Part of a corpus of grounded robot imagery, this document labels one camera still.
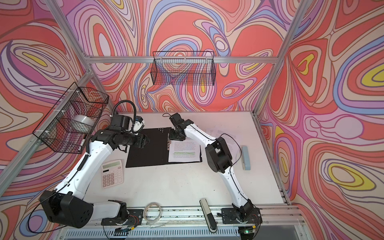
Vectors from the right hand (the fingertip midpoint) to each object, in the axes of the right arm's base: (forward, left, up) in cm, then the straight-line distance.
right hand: (174, 139), depth 97 cm
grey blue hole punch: (-15, -44, -1) cm, 46 cm away
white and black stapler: (-45, -19, -1) cm, 49 cm away
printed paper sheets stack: (-5, -8, -6) cm, 11 cm away
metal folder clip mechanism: (0, +5, -5) cm, 7 cm away
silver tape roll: (-6, +42, +27) cm, 50 cm away
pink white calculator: (-21, +36, -3) cm, 42 cm away
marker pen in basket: (-14, +42, +20) cm, 49 cm away
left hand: (-9, +13, +16) cm, 23 cm away
